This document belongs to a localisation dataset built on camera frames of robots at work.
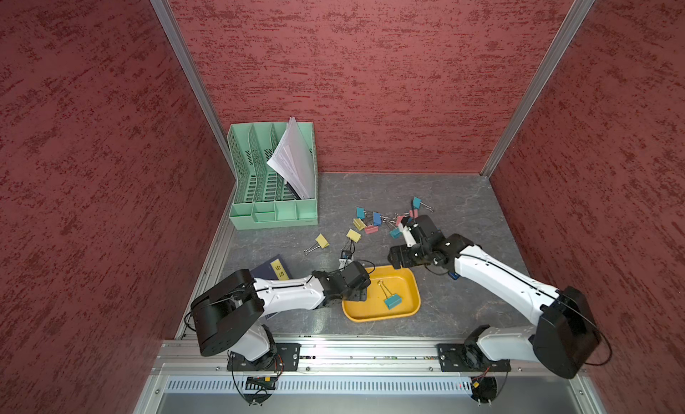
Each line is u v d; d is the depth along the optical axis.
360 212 1.04
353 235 1.00
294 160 0.95
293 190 0.97
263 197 1.12
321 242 0.97
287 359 0.75
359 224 1.02
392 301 0.83
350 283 0.67
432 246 0.63
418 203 1.09
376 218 1.03
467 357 0.65
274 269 0.90
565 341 0.41
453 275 0.57
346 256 0.79
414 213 1.07
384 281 0.89
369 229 1.00
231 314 0.43
